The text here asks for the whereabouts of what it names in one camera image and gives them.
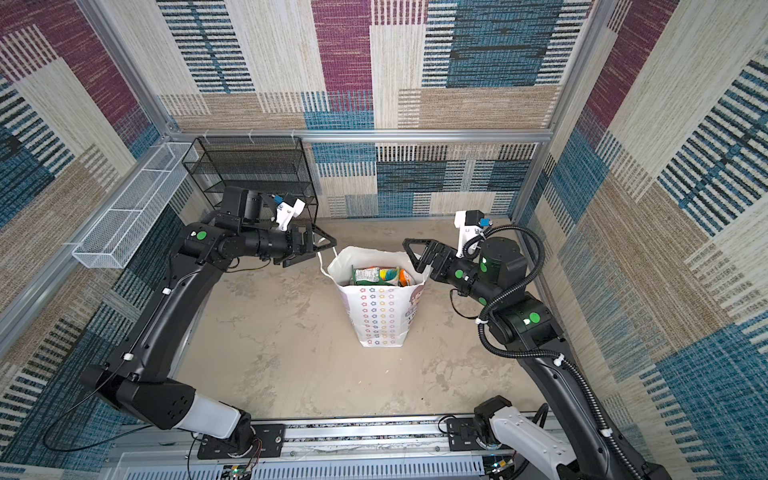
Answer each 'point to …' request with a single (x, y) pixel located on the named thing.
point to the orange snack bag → (404, 280)
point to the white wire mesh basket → (117, 234)
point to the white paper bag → (380, 290)
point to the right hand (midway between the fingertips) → (416, 253)
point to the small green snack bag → (377, 276)
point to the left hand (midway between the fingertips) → (325, 243)
